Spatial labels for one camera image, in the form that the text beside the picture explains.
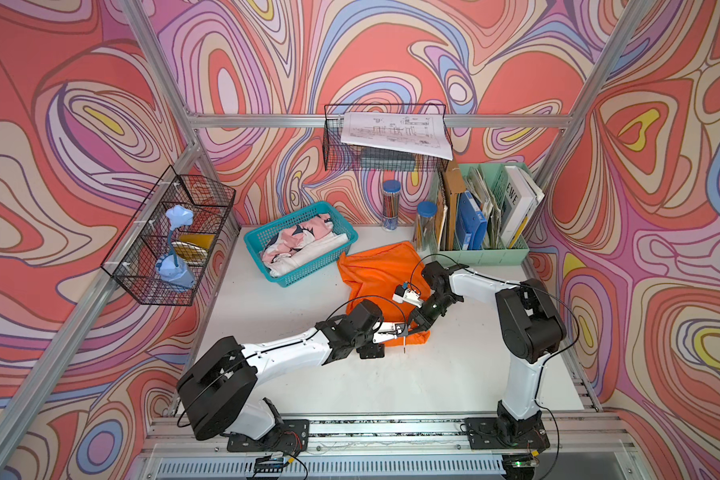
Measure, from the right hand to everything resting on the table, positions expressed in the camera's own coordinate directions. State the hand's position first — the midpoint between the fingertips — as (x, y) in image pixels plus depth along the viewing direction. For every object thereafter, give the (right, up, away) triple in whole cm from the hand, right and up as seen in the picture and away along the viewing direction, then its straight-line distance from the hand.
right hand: (411, 336), depth 88 cm
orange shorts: (-4, +17, +13) cm, 22 cm away
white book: (+36, +42, +5) cm, 56 cm away
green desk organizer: (+39, +25, +14) cm, 49 cm away
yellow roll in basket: (-55, +26, -18) cm, 64 cm away
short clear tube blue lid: (+11, +41, +27) cm, 51 cm away
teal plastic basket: (-33, +20, +12) cm, 40 cm away
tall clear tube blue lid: (-4, +43, +23) cm, 49 cm away
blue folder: (+21, +34, +8) cm, 41 cm away
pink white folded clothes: (-38, +28, +23) cm, 52 cm away
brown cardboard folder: (+12, +45, -3) cm, 47 cm away
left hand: (-9, +4, -3) cm, 11 cm away
